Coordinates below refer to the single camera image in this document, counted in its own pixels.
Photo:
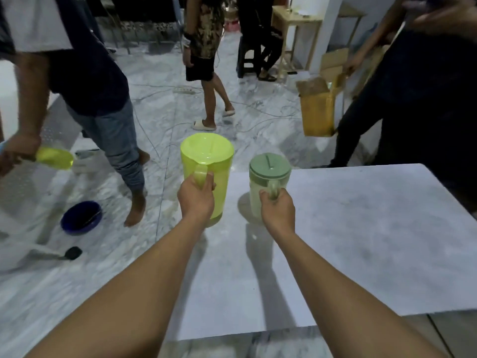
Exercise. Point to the brown cardboard box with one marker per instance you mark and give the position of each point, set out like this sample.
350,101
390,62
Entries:
318,111

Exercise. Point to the person's left forearm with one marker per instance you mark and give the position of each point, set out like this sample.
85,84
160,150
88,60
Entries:
123,305

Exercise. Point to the pink plastic basket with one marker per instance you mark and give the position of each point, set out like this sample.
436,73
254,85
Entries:
231,26

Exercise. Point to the blue plastic bowl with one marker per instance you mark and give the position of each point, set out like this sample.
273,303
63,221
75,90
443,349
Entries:
74,223

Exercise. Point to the lime plastic container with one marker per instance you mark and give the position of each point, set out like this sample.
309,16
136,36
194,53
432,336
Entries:
56,158

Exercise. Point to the black plastic stool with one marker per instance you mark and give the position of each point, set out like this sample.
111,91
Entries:
246,63

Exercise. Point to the white perforated plastic panel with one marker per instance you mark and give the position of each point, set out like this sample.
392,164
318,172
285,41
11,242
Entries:
22,190

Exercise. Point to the small wooden side table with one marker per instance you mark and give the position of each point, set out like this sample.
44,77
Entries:
294,16
350,11

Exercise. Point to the person's left hand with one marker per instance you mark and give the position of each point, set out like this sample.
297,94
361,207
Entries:
195,203

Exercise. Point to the lime green pitcher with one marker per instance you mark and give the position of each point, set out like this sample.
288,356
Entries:
208,149

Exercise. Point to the green lid jug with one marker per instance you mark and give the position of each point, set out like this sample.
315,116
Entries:
270,167

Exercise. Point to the black head white brush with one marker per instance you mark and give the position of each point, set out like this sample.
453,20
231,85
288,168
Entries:
73,253

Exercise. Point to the person's right hand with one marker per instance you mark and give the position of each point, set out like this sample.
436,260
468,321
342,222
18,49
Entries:
279,218

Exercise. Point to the person's right forearm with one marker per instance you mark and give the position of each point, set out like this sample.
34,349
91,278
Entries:
343,305

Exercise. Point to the white slipper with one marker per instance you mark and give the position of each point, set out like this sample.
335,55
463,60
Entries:
204,125
229,112

